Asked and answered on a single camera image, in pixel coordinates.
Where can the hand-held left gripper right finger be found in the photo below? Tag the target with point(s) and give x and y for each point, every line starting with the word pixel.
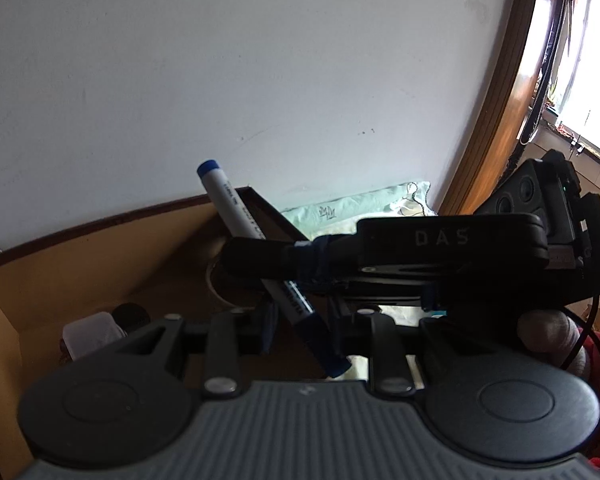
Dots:
pixel 390 355

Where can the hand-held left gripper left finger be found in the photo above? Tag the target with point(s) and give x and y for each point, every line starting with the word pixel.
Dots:
pixel 269 330

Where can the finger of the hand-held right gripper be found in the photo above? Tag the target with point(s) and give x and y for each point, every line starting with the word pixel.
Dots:
pixel 260 260

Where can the blue whiteboard marker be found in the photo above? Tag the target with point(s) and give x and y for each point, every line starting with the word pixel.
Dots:
pixel 240 220

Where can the clear plastic container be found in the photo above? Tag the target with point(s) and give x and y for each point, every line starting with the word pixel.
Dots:
pixel 92 335

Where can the brown cardboard box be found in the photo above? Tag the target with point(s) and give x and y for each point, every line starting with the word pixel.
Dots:
pixel 80 280

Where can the person's right hand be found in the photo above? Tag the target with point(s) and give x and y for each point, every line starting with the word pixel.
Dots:
pixel 550 335

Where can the pale green bed sheet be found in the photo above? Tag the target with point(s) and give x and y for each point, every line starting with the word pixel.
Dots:
pixel 360 207

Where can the black oval case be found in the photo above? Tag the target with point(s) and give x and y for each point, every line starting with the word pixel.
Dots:
pixel 132 317

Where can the window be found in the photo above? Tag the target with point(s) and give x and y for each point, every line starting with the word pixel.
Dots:
pixel 590 60

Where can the wooden door frame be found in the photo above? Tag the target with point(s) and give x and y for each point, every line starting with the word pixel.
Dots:
pixel 500 100

